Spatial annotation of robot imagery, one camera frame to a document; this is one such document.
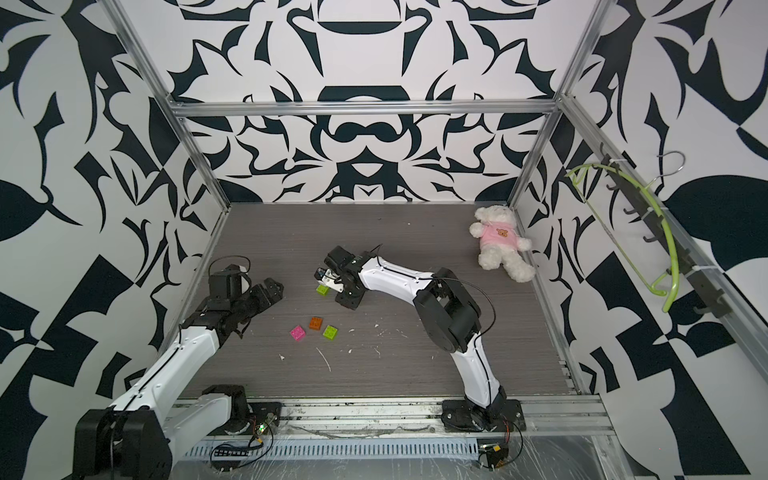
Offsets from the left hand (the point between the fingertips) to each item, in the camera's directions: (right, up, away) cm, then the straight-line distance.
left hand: (268, 288), depth 87 cm
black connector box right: (+59, -36, -16) cm, 71 cm away
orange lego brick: (+13, -11, +2) cm, 17 cm away
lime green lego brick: (+14, -2, +9) cm, 16 cm away
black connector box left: (-3, -37, -18) cm, 41 cm away
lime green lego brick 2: (+18, -13, 0) cm, 22 cm away
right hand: (+22, -2, +6) cm, 23 cm away
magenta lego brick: (+9, -13, 0) cm, 15 cm away
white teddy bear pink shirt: (+71, +13, +12) cm, 73 cm away
